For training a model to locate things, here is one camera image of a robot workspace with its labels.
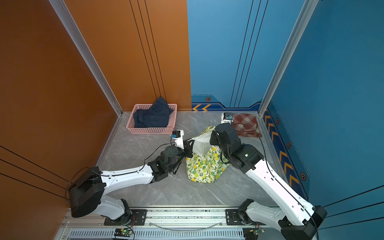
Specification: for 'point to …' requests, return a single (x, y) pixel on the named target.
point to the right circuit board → (252, 233)
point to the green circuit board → (124, 232)
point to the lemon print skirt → (206, 164)
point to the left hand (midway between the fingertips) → (194, 139)
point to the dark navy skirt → (157, 116)
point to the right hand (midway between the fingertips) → (214, 129)
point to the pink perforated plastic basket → (171, 125)
